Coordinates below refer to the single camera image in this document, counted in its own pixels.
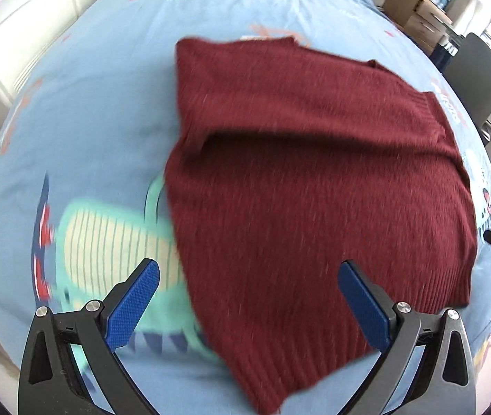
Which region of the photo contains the dark grey office chair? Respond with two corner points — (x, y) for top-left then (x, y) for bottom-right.
(443, 33), (491, 145)

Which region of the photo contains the blue cartoon print bedsheet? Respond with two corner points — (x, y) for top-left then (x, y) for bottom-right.
(0, 0), (491, 414)

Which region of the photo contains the wooden drawer cabinet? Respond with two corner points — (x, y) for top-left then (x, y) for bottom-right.
(382, 0), (451, 56)

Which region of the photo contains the dark red knit sweater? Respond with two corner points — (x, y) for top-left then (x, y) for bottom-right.
(165, 38), (477, 414)

